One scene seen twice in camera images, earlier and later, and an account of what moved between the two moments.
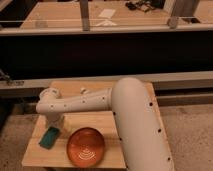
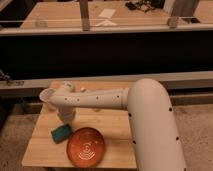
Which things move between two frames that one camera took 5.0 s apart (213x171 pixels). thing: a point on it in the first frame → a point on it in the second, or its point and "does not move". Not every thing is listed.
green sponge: x=49 y=137 → x=61 y=133
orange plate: x=86 y=147 does not move
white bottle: x=83 y=90 does not move
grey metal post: x=84 y=6 does not move
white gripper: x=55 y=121 → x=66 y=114
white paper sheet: x=107 y=13 does not move
